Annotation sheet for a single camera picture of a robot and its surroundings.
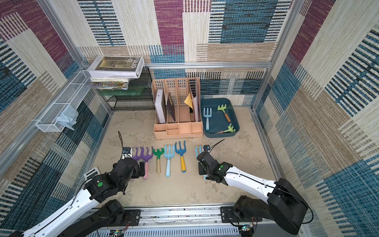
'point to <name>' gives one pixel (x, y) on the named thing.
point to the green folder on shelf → (130, 92)
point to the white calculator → (91, 174)
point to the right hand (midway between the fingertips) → (201, 163)
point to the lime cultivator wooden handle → (230, 129)
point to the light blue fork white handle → (208, 116)
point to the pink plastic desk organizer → (176, 107)
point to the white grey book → (160, 105)
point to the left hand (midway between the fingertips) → (136, 163)
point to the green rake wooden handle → (158, 153)
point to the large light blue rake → (169, 155)
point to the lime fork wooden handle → (223, 108)
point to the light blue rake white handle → (205, 176)
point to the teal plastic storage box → (220, 119)
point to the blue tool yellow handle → (181, 152)
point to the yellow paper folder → (188, 100)
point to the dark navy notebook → (170, 107)
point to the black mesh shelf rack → (135, 102)
